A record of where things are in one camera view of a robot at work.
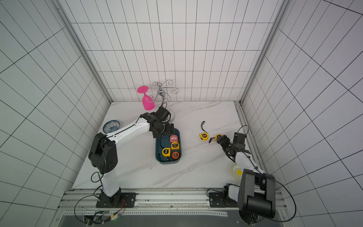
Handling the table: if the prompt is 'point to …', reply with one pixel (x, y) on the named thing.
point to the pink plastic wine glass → (148, 102)
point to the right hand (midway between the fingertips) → (216, 140)
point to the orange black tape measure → (175, 155)
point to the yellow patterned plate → (236, 170)
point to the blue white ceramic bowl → (111, 126)
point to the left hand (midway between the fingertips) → (166, 135)
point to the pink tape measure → (173, 138)
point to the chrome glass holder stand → (165, 95)
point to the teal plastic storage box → (163, 142)
